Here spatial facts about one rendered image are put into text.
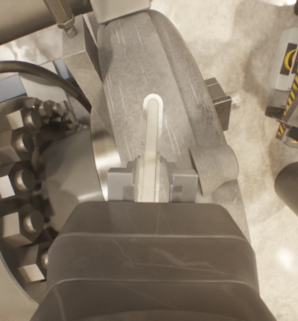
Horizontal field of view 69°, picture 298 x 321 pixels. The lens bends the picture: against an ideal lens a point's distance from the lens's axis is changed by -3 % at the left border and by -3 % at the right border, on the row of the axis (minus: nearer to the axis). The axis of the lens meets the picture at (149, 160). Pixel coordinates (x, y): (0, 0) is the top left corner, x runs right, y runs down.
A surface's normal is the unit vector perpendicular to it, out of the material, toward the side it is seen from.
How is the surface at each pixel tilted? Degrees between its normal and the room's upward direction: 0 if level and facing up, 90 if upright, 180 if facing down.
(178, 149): 26
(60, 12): 40
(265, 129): 0
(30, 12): 36
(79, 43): 49
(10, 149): 11
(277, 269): 0
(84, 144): 61
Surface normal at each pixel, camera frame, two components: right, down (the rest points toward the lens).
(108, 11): 0.14, 0.67
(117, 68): -0.66, -0.15
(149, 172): 0.00, 0.29
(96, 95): 0.21, 0.85
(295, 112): -0.30, 0.36
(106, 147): -0.17, -0.33
